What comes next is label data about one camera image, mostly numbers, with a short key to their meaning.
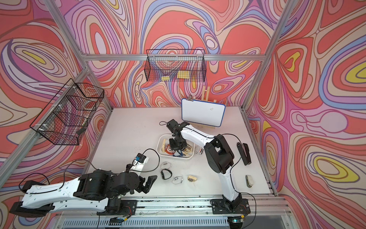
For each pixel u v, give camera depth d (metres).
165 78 0.82
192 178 0.79
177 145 0.80
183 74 0.91
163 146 0.91
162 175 0.81
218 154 0.52
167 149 0.89
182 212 0.73
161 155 0.87
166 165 0.87
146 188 0.57
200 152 0.91
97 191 0.43
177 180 0.82
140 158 0.56
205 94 0.89
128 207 0.73
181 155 0.91
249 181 0.80
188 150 0.90
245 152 0.91
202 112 0.92
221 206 0.71
